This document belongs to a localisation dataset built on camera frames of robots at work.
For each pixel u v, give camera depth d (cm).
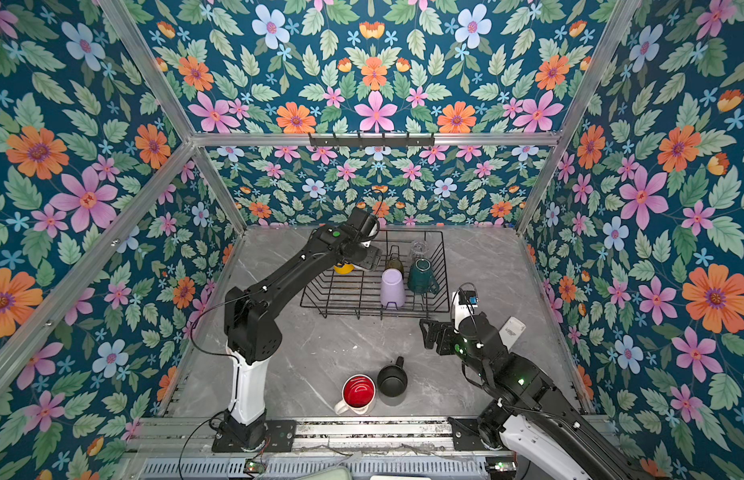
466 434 73
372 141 92
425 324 68
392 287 87
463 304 62
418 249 101
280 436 74
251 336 51
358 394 75
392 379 82
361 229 69
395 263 104
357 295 99
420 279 95
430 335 64
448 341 62
